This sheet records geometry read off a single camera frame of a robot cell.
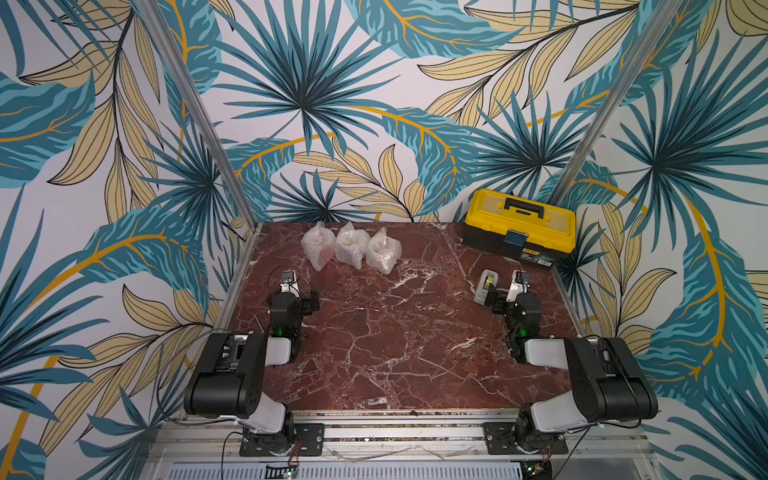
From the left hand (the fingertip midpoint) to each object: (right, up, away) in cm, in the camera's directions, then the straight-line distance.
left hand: (297, 289), depth 93 cm
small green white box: (+61, +3, +6) cm, 61 cm away
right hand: (+66, +1, -1) cm, 66 cm away
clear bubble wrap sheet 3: (+27, +12, +8) cm, 30 cm away
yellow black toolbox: (+74, +19, +6) cm, 77 cm away
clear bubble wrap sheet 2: (+16, +14, +8) cm, 23 cm away
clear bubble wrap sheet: (+5, +14, +10) cm, 18 cm away
